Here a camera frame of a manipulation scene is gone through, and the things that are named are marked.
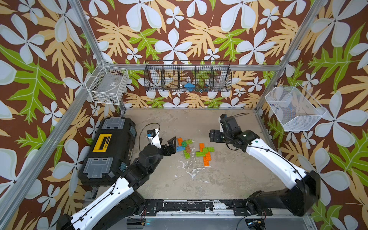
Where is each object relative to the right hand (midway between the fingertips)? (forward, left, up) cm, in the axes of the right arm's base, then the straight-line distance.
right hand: (214, 134), depth 82 cm
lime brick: (+6, +14, -18) cm, 23 cm away
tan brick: (0, +15, -18) cm, 23 cm away
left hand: (-7, +25, +7) cm, 27 cm away
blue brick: (0, +20, -18) cm, 27 cm away
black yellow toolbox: (-9, +58, -2) cm, 58 cm away
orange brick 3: (-11, +3, -18) cm, 22 cm away
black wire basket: (+41, +15, +12) cm, 45 cm away
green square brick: (+2, +17, -15) cm, 23 cm away
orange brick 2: (-7, +3, -18) cm, 19 cm away
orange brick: (+3, +5, -19) cm, 20 cm away
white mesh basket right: (+11, -48, +9) cm, 50 cm away
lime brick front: (-5, +15, -18) cm, 24 cm away
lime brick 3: (-4, +7, -18) cm, 20 cm away
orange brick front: (+6, +20, -17) cm, 27 cm away
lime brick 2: (0, -1, -18) cm, 18 cm away
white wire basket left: (+26, +64, +16) cm, 71 cm away
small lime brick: (-2, +3, -16) cm, 17 cm away
